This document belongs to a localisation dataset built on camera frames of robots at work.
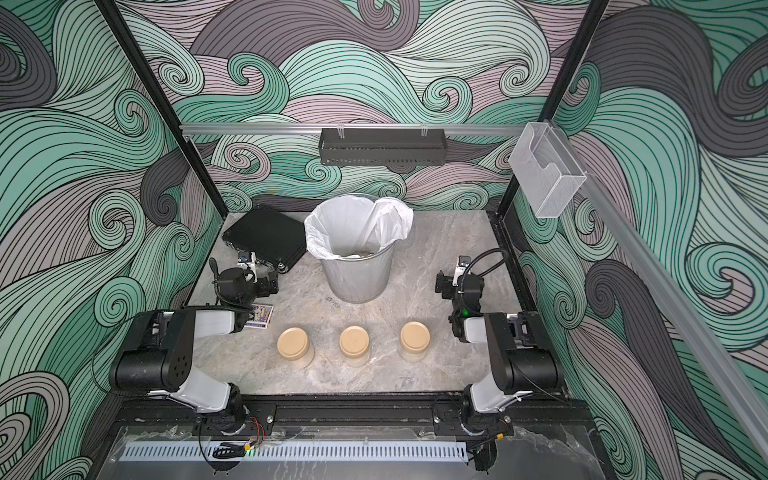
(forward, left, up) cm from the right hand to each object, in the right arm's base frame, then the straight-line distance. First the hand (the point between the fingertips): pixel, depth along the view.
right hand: (455, 272), depth 93 cm
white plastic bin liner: (+13, +33, +9) cm, 36 cm away
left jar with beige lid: (-24, +47, +3) cm, 53 cm away
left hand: (+1, +63, +1) cm, 63 cm away
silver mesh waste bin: (-7, +29, +7) cm, 31 cm away
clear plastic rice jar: (-25, +16, +3) cm, 29 cm away
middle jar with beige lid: (-24, +31, +3) cm, 40 cm away
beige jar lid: (-19, +15, +3) cm, 25 cm away
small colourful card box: (-12, +61, -5) cm, 63 cm away
